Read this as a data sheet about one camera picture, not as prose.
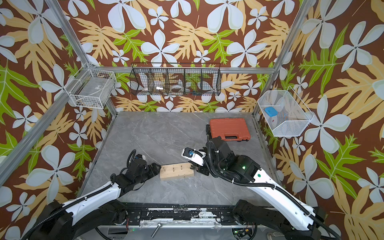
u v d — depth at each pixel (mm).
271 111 862
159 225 705
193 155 523
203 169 556
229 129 1057
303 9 690
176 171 861
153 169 771
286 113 829
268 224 531
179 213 756
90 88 862
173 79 977
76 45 806
